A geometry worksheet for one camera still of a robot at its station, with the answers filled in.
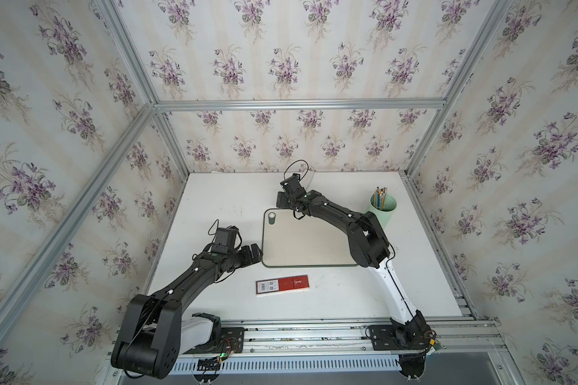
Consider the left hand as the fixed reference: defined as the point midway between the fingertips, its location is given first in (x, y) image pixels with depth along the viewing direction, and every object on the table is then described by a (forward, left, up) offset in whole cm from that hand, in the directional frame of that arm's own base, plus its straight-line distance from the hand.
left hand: (255, 257), depth 87 cm
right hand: (+26, -12, +2) cm, 28 cm away
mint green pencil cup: (+13, -50, +8) cm, 52 cm away
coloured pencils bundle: (+19, -47, +14) cm, 53 cm away
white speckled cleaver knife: (+42, -22, -2) cm, 47 cm away
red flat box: (-10, -10, -3) cm, 14 cm away
